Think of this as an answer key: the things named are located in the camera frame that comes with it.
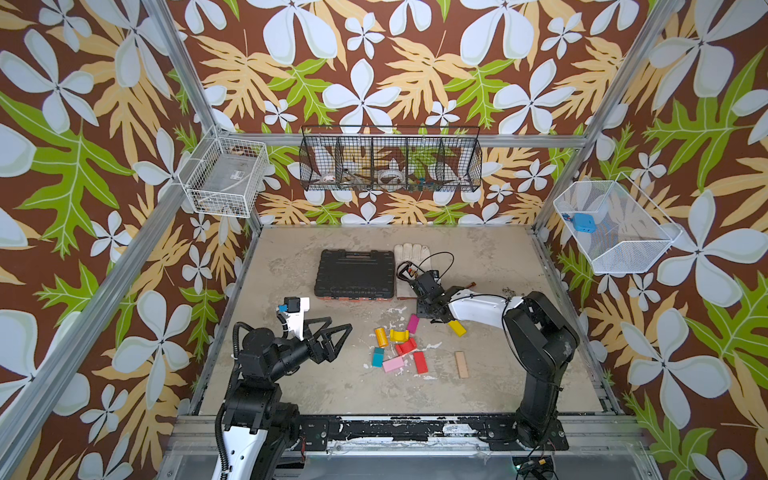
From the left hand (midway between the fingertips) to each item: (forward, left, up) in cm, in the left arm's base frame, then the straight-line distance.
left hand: (339, 322), depth 68 cm
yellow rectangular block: (+9, -34, -23) cm, 42 cm away
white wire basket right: (+26, -76, +5) cm, 80 cm away
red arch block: (+3, -18, -22) cm, 28 cm away
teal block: (0, -9, -24) cm, 25 cm away
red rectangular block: (-1, -22, -23) cm, 32 cm away
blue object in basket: (+31, -69, +3) cm, 76 cm away
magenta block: (+11, -20, -22) cm, 32 cm away
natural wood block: (-3, -34, -23) cm, 41 cm away
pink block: (-2, -14, -24) cm, 27 cm away
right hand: (+17, -24, -23) cm, 38 cm away
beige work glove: (+40, -23, -23) cm, 51 cm away
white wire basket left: (+42, +37, +10) cm, 57 cm away
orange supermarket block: (+6, -10, -23) cm, 26 cm away
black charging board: (+30, -19, -21) cm, 41 cm away
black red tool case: (+27, -1, -20) cm, 34 cm away
